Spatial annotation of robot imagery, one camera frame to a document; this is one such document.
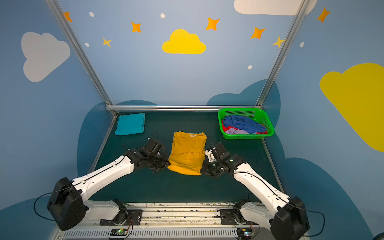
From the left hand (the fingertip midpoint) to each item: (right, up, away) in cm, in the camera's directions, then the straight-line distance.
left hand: (173, 164), depth 80 cm
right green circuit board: (+35, -32, -9) cm, 48 cm away
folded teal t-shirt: (-38, +23, +34) cm, 56 cm away
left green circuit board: (-25, -30, -9) cm, 41 cm away
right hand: (+15, -2, -2) cm, 15 cm away
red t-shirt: (+32, +20, +21) cm, 43 cm away
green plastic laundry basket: (+61, +31, +35) cm, 76 cm away
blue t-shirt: (+45, +23, +24) cm, 56 cm away
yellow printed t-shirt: (+7, +3, +16) cm, 17 cm away
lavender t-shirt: (+39, +18, +22) cm, 48 cm away
